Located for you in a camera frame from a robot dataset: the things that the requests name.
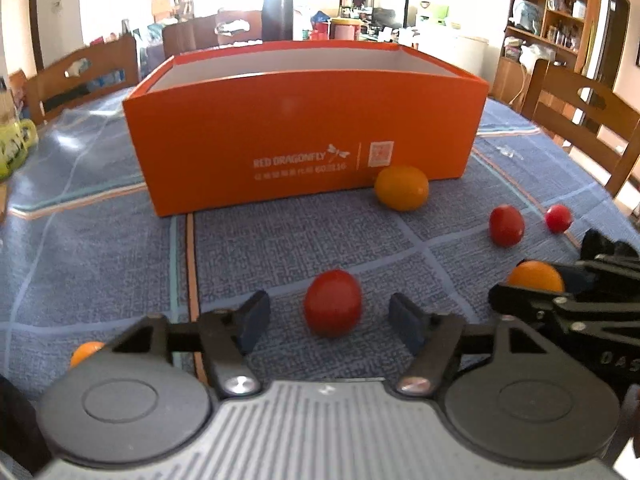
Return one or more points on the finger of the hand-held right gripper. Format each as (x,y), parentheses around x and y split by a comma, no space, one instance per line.
(582,275)
(520,300)

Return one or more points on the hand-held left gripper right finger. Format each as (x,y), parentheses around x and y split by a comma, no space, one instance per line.
(405,321)

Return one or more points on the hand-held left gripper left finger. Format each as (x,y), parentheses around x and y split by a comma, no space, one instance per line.
(255,319)

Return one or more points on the orange kumquat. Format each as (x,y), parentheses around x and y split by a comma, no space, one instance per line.
(85,352)
(535,277)

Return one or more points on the large red cherry tomato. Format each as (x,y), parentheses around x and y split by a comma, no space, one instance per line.
(332,302)

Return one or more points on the orange cardboard box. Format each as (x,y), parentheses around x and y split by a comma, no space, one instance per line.
(250,125)

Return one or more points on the small red cherry tomato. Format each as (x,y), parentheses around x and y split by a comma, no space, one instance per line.
(558,218)

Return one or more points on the oval red cherry tomato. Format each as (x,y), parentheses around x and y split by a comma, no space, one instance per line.
(506,226)

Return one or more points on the yellow-orange tangerine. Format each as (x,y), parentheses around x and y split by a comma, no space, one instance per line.
(401,187)

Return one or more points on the clear plastic wrapper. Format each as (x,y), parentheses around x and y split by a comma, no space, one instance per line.
(509,151)

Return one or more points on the blue patterned tablecloth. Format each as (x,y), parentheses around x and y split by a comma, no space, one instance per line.
(100,260)

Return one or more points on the wooden chair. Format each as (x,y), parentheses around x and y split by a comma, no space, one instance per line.
(555,80)
(100,60)
(190,35)

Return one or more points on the white chest freezer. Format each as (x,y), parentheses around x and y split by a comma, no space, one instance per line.
(475,55)

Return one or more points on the wooden bookshelf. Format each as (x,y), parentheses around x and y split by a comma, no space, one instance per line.
(596,0)

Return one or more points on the blue and white cloth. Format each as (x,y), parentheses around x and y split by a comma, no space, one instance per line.
(232,26)

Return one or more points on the green mug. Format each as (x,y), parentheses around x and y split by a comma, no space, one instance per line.
(15,146)

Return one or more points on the red and pink tin can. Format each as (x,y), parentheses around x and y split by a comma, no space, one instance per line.
(345,30)

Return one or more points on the green carton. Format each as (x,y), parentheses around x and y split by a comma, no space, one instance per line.
(434,14)

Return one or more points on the black television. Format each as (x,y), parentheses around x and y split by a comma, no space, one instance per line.
(390,12)

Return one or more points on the black thermos bottle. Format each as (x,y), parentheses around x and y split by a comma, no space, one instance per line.
(277,10)

